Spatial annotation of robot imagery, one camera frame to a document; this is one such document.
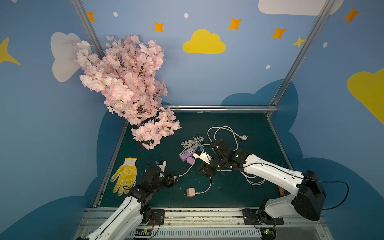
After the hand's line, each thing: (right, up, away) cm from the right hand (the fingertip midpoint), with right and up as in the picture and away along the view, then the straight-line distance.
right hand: (200, 169), depth 76 cm
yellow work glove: (-43, -8, +11) cm, 45 cm away
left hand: (-14, -6, +8) cm, 17 cm away
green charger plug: (0, +10, +19) cm, 22 cm away
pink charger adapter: (-5, -14, +5) cm, 16 cm away
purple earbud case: (-5, +1, +16) cm, 16 cm away
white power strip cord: (-7, +11, +23) cm, 26 cm away
